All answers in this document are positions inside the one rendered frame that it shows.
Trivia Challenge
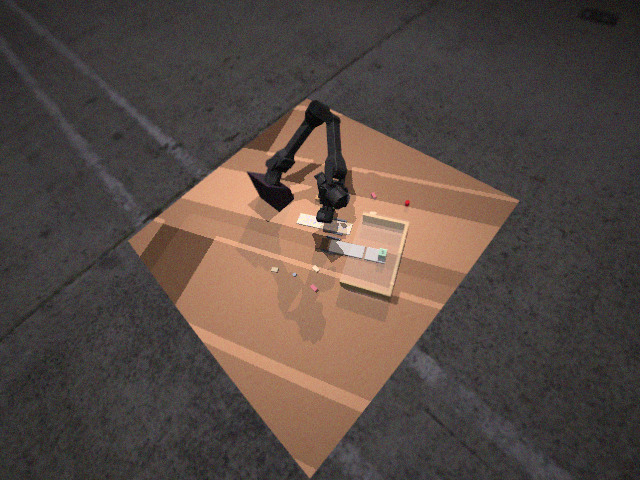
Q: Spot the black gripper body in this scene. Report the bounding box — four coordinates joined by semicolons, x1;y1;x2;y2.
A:
316;193;333;223

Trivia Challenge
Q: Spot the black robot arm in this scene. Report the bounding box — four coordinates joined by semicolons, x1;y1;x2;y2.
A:
261;100;350;210

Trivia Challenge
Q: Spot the light grey flat strip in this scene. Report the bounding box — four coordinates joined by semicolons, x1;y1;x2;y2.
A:
328;240;352;256

